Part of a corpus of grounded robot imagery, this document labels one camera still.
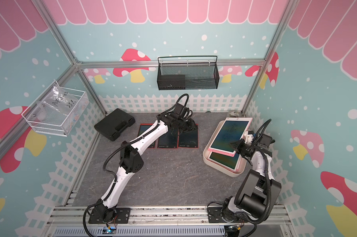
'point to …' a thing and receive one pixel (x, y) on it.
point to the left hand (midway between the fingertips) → (195, 130)
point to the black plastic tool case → (111, 126)
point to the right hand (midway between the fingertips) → (229, 142)
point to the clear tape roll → (234, 114)
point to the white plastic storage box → (215, 168)
